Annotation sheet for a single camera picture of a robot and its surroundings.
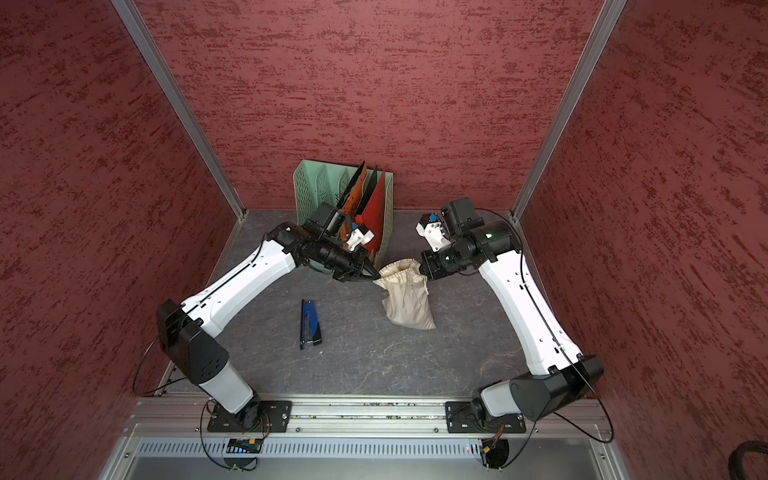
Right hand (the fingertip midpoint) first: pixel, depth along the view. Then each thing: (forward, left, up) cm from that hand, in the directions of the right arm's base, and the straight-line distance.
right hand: (424, 274), depth 71 cm
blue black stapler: (-2, +34, -23) cm, 41 cm away
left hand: (-1, +12, -1) cm, 12 cm away
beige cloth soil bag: (-3, +5, -7) cm, 9 cm away
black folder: (+28, +20, +5) cm, 35 cm away
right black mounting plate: (-28, -10, -16) cm, 34 cm away
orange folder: (+21, +19, +4) cm, 29 cm away
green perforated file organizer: (+46, +34, -8) cm, 58 cm away
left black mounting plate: (-26, +41, -23) cm, 54 cm away
